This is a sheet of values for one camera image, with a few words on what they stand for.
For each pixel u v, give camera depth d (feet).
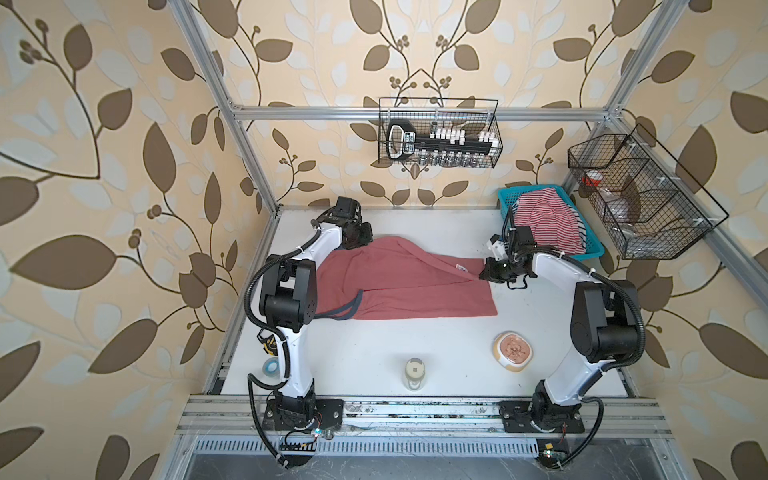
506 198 3.79
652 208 2.40
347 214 2.62
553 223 3.47
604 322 1.58
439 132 2.69
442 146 2.76
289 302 1.77
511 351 2.70
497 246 2.93
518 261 2.34
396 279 3.28
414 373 2.36
